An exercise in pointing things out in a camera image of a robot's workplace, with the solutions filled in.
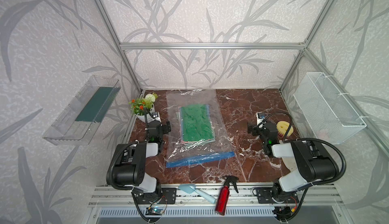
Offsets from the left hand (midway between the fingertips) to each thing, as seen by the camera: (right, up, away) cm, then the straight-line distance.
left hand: (160, 120), depth 94 cm
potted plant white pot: (-11, +9, -4) cm, 15 cm away
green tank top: (+23, -2, +1) cm, 23 cm away
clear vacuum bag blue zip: (+14, -18, -7) cm, 24 cm away
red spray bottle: (+37, -33, -22) cm, 54 cm away
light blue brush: (+20, -32, -19) cm, 42 cm away
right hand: (+60, +1, +1) cm, 60 cm away
